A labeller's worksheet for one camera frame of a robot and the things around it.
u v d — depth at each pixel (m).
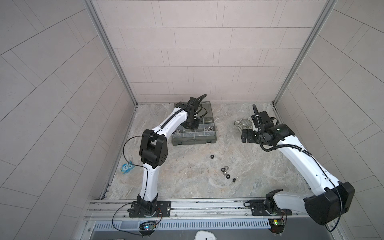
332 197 0.37
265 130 0.55
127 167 0.82
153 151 0.52
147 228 0.64
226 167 0.84
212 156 0.89
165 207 0.71
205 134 0.96
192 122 0.79
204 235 0.63
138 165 0.54
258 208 0.71
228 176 0.81
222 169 0.84
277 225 0.68
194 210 0.72
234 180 0.80
